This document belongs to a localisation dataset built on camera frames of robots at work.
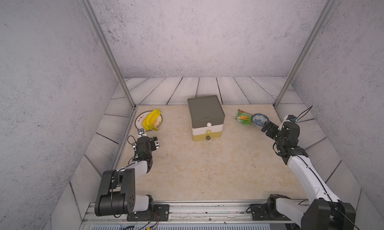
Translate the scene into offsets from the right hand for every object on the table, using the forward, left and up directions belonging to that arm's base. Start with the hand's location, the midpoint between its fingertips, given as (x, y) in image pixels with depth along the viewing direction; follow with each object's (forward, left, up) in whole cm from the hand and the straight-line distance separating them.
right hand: (272, 124), depth 82 cm
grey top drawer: (+10, +36, +1) cm, 37 cm away
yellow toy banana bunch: (+17, +75, -16) cm, 78 cm away
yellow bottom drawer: (+4, +35, -17) cm, 39 cm away
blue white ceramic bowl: (+20, -3, -20) cm, 28 cm away
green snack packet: (+20, +8, -17) cm, 27 cm away
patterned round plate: (+20, +84, -18) cm, 88 cm away
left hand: (-1, +71, -11) cm, 72 cm away
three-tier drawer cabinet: (+6, +35, -1) cm, 36 cm away
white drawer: (+3, +36, -9) cm, 37 cm away
